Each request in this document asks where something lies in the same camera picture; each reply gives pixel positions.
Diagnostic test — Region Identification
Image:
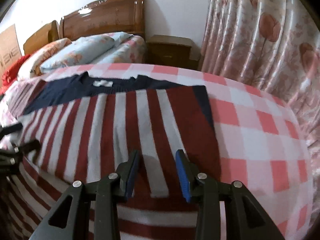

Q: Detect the light wooden headboard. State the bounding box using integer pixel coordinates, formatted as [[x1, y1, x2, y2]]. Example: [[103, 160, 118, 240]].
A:
[[23, 21, 59, 55]]

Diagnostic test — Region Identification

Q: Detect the pink white checkered blanket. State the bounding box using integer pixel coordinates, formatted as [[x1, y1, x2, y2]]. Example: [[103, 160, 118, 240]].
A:
[[0, 63, 315, 240]]

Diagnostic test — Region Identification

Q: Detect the red white striped sweater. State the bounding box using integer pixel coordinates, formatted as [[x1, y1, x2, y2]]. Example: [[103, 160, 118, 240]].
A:
[[1, 73, 221, 239]]

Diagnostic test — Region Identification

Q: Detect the dark wooden nightstand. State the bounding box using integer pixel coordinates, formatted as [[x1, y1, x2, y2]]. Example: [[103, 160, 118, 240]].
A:
[[146, 35, 199, 70]]

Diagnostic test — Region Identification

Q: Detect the light blue floral pillow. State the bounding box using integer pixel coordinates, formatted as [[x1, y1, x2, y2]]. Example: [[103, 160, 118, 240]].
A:
[[40, 31, 133, 74]]

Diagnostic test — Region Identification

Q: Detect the light wooden wardrobe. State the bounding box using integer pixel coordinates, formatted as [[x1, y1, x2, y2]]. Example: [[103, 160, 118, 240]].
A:
[[0, 24, 22, 75]]

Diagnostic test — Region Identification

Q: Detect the red cloth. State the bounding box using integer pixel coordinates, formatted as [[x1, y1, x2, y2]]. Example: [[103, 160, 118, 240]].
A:
[[1, 54, 31, 94]]

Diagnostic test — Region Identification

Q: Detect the dark wooden headboard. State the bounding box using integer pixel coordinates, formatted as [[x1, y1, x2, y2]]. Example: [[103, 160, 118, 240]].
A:
[[59, 0, 145, 41]]

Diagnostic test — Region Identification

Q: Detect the orange floral pillow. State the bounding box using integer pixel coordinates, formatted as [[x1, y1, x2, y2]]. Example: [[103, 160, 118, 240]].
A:
[[17, 38, 72, 81]]

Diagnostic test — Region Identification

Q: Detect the pink floral curtain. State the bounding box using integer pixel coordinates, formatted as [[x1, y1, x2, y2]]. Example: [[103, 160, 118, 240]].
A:
[[200, 0, 320, 160]]

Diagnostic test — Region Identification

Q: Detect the floral bed sheet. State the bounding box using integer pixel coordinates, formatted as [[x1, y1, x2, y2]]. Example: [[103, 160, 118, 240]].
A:
[[91, 31, 147, 64]]

